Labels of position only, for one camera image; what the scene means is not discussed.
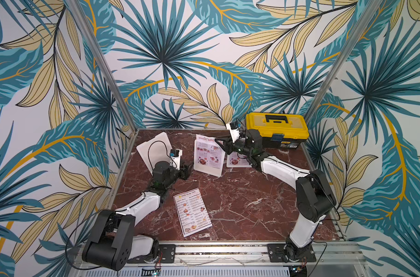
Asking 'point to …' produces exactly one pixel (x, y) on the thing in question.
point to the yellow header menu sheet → (191, 212)
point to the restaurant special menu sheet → (237, 160)
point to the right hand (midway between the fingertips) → (217, 137)
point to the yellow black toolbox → (280, 130)
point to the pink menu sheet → (209, 151)
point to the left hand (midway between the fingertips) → (189, 163)
